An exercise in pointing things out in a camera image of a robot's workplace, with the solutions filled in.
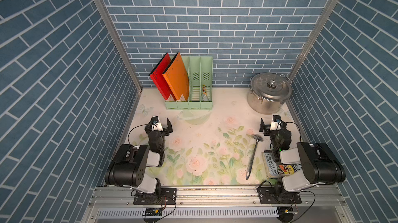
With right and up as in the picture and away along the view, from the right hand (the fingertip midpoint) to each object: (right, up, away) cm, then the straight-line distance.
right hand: (272, 119), depth 90 cm
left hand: (-64, 0, -2) cm, 64 cm away
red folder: (-68, +26, -2) cm, 73 cm away
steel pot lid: (+3, +20, +8) cm, 22 cm away
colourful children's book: (-5, -24, -12) cm, 27 cm away
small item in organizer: (-40, +14, +24) cm, 49 cm away
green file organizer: (-44, +32, +21) cm, 58 cm away
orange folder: (-58, +27, +6) cm, 64 cm away
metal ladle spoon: (-7, -12, +1) cm, 14 cm away
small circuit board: (-66, -42, -18) cm, 80 cm away
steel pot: (0, +7, +13) cm, 15 cm away
